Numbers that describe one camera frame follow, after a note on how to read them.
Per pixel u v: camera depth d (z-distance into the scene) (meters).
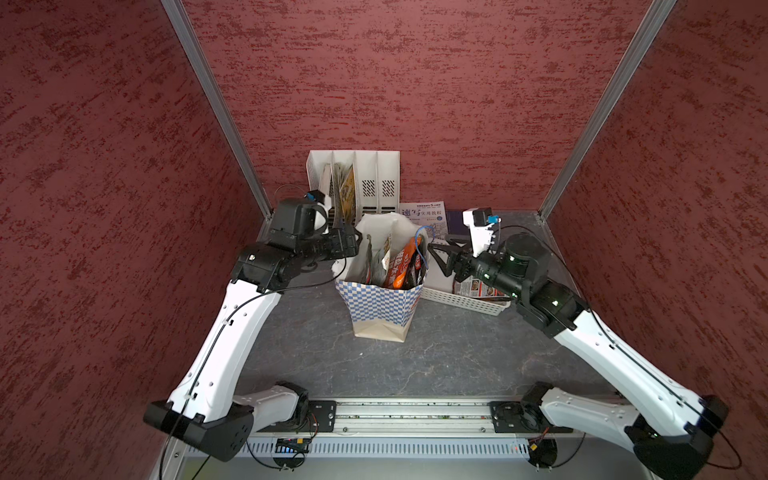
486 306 0.87
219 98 0.87
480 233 0.54
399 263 0.85
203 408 0.36
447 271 0.58
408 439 0.71
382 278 0.81
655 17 0.71
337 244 0.58
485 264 0.55
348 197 1.04
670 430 0.39
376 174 1.10
